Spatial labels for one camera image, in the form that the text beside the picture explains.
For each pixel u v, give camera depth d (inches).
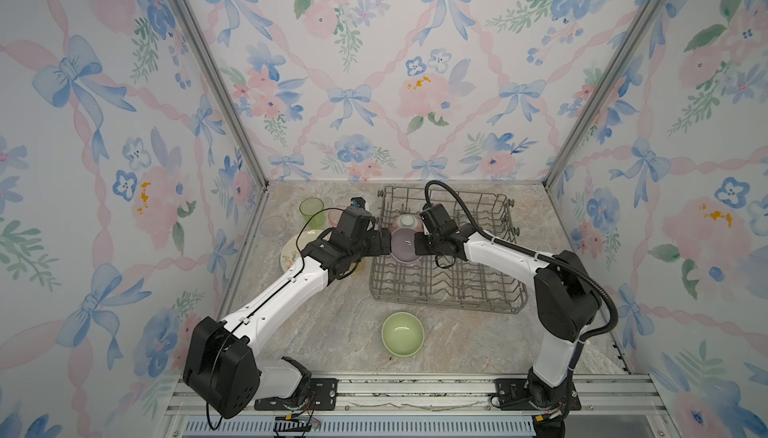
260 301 18.1
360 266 27.3
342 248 23.7
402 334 32.0
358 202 28.2
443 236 27.7
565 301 19.0
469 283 37.0
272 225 40.5
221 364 15.7
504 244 22.9
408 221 38.7
